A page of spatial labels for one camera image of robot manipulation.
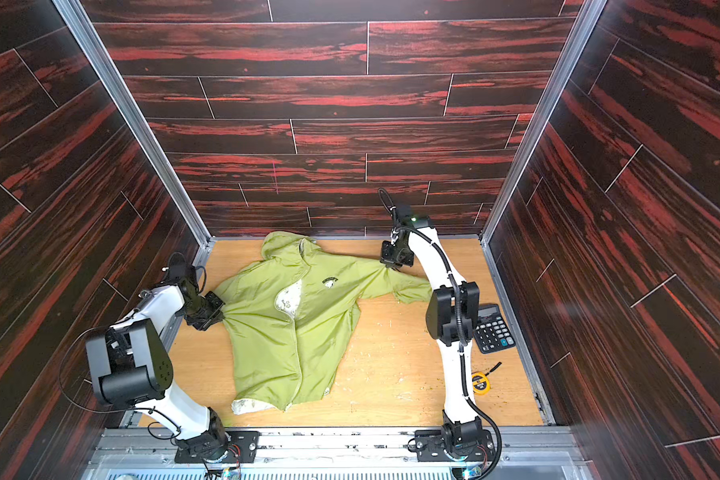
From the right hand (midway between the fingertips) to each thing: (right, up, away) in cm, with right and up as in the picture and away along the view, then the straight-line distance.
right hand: (393, 262), depth 97 cm
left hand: (-54, -16, -4) cm, 56 cm away
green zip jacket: (-33, -18, -3) cm, 38 cm away
